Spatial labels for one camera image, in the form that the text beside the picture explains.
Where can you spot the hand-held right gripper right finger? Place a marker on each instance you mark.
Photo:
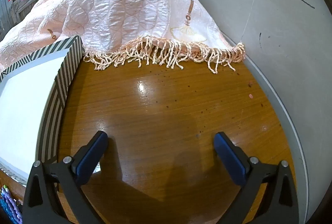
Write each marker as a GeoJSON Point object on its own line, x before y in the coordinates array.
{"type": "Point", "coordinates": [230, 159]}

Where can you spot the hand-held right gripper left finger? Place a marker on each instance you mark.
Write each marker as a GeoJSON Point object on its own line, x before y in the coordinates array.
{"type": "Point", "coordinates": [90, 159]}

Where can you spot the striped box white inside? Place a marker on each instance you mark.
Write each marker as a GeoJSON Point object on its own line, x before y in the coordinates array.
{"type": "Point", "coordinates": [70, 58]}

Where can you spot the pink fringed quilted cloth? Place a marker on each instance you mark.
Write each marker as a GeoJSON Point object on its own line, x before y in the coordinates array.
{"type": "Point", "coordinates": [116, 11]}

